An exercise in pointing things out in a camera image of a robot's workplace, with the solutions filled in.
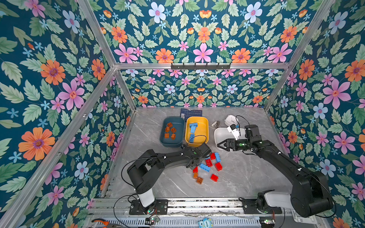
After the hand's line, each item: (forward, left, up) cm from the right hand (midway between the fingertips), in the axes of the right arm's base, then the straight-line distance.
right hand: (224, 142), depth 81 cm
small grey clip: (+25, +2, -13) cm, 28 cm away
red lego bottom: (-16, +6, -14) cm, 22 cm away
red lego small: (-12, +17, -13) cm, 24 cm away
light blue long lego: (+21, +20, -11) cm, 31 cm away
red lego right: (-9, +3, -14) cm, 17 cm away
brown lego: (+23, +38, -13) cm, 46 cm away
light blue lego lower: (-10, +11, -14) cm, 20 cm away
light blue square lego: (+18, +19, -14) cm, 30 cm away
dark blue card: (+35, +26, -13) cm, 46 cm away
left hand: (-5, +12, -13) cm, 19 cm away
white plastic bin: (+15, -2, -13) cm, 20 cm away
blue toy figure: (-38, +11, -14) cm, 42 cm away
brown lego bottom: (+12, +33, -11) cm, 37 cm away
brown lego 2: (+17, +34, -12) cm, 40 cm away
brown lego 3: (+13, +38, -13) cm, 42 cm away
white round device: (+28, -9, -12) cm, 32 cm away
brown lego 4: (-17, +14, -16) cm, 27 cm away
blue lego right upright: (-3, +3, -14) cm, 14 cm away
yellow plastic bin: (+16, +13, -15) cm, 26 cm away
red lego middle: (-6, +9, -14) cm, 18 cm away
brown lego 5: (-14, +17, -14) cm, 26 cm away
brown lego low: (+17, +38, -10) cm, 43 cm away
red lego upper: (-2, +6, -15) cm, 16 cm away
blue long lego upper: (+12, +20, -15) cm, 28 cm away
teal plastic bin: (+25, +31, -13) cm, 42 cm away
